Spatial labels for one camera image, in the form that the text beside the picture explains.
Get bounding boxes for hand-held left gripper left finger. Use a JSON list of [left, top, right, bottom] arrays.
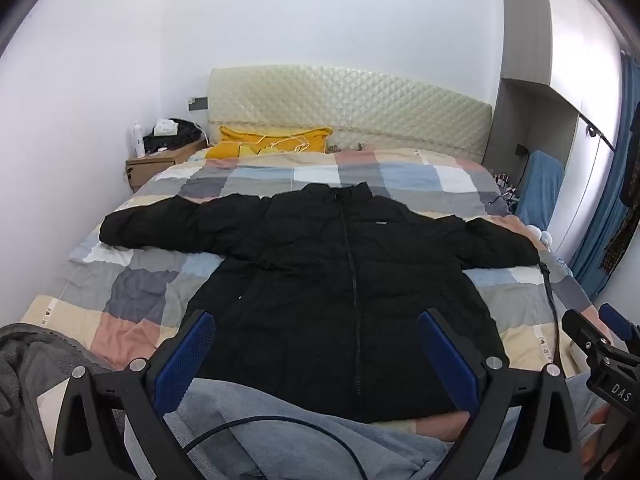
[[52, 310, 217, 480]]

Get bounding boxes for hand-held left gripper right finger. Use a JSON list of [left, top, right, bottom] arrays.
[[417, 309, 586, 480]]

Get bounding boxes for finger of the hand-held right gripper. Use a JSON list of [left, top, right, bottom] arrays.
[[561, 309, 618, 358], [598, 302, 640, 343]]

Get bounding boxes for black puffer jacket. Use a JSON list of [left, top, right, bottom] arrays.
[[99, 183, 541, 424]]

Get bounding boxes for person's right hand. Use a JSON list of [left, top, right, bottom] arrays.
[[582, 404, 626, 479]]

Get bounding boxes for checkered patchwork blanket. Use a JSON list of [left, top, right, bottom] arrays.
[[20, 149, 576, 441]]

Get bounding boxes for dark patterned hanging garment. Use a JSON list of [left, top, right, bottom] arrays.
[[602, 107, 640, 277]]

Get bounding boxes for white fluffy toy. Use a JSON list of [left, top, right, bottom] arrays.
[[524, 227, 556, 251]]

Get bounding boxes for blue curtain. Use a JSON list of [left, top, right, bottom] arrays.
[[569, 50, 640, 301]]

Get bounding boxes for person's grey-blue pants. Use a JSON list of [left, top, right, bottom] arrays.
[[120, 377, 608, 480]]

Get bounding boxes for blue cloth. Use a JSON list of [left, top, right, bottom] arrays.
[[515, 149, 565, 241]]

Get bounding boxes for grey fleece cloth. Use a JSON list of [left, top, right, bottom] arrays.
[[0, 324, 118, 480]]

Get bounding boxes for wooden nightstand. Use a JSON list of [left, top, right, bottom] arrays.
[[125, 139, 211, 193]]

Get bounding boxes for black cloth bundle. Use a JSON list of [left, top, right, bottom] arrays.
[[143, 119, 203, 153]]

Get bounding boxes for yellow pillow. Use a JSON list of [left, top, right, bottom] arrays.
[[206, 125, 334, 160]]

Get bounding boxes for grey and white wardrobe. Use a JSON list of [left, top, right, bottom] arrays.
[[481, 0, 628, 261]]

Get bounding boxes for cream quilted headboard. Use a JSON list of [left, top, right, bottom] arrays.
[[207, 66, 493, 163]]

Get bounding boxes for black strap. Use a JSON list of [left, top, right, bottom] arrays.
[[539, 260, 561, 361]]

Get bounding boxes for thin black cable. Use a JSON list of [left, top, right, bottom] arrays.
[[184, 414, 371, 480]]

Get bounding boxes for white charging cable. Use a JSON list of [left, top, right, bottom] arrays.
[[187, 96, 209, 144]]

